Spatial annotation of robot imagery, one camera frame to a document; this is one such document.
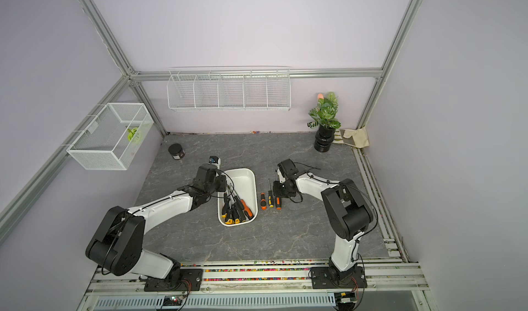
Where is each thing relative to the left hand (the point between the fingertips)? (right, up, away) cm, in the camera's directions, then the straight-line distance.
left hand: (223, 178), depth 91 cm
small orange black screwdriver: (+25, -12, 0) cm, 28 cm away
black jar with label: (-29, +12, +17) cm, 36 cm away
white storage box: (+8, -3, +6) cm, 10 cm away
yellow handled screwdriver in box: (+5, -16, -9) cm, 19 cm away
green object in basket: (-34, +20, -11) cm, 41 cm away
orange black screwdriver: (+18, -11, 0) cm, 21 cm away
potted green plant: (+46, +29, 0) cm, 54 cm away
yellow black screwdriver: (+21, -8, +2) cm, 23 cm away
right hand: (+24, -7, +4) cm, 25 cm away
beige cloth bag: (+72, +20, +28) cm, 80 cm away
